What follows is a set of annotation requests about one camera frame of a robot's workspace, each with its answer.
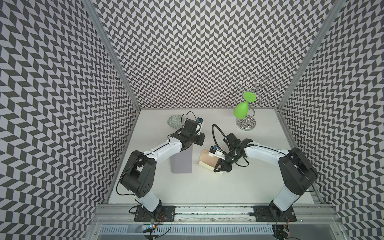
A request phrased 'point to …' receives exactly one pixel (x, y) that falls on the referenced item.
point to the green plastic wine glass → (241, 109)
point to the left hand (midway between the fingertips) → (203, 137)
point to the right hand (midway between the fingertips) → (216, 171)
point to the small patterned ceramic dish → (175, 121)
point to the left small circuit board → (152, 226)
